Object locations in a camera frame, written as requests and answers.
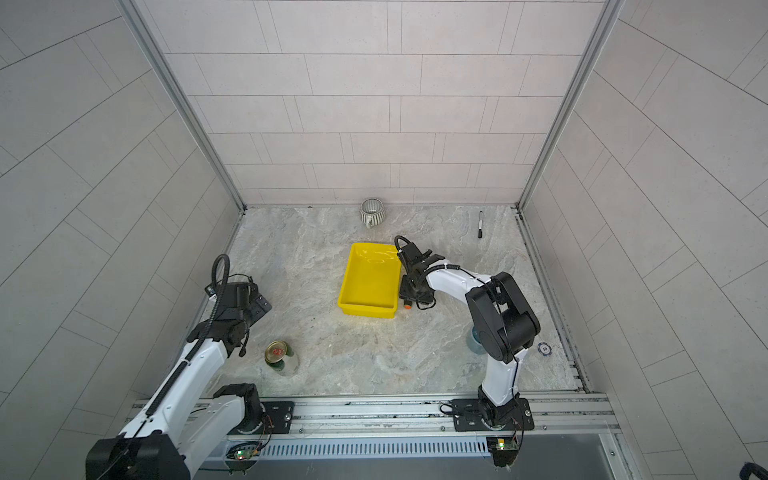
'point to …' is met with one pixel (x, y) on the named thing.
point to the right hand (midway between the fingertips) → (407, 295)
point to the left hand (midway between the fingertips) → (256, 303)
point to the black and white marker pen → (480, 224)
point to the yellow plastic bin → (370, 286)
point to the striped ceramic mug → (372, 212)
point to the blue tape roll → (473, 340)
